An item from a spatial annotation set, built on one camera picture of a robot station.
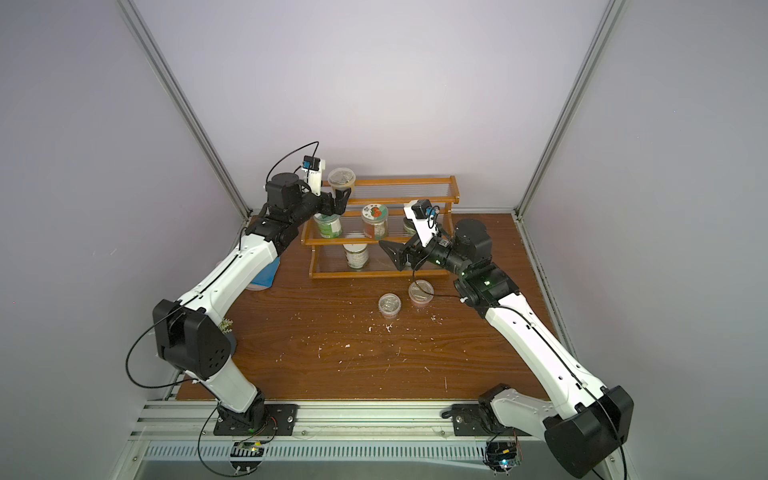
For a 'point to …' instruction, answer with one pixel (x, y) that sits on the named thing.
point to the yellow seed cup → (341, 178)
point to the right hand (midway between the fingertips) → (397, 224)
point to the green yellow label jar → (409, 227)
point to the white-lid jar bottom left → (357, 256)
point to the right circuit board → (501, 456)
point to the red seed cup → (389, 305)
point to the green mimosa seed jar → (329, 226)
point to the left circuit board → (246, 449)
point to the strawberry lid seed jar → (375, 221)
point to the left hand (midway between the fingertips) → (339, 183)
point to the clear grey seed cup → (417, 295)
